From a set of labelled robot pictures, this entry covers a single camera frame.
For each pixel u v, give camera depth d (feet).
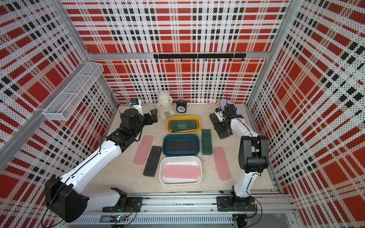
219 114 2.79
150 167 2.85
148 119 2.25
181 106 3.65
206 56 2.90
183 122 3.47
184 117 3.45
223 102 4.03
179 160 2.83
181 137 3.30
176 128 3.39
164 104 3.27
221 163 2.92
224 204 2.41
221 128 2.83
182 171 2.57
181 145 3.13
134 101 2.12
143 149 2.99
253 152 1.65
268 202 2.43
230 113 2.48
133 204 2.41
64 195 1.24
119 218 2.27
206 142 3.16
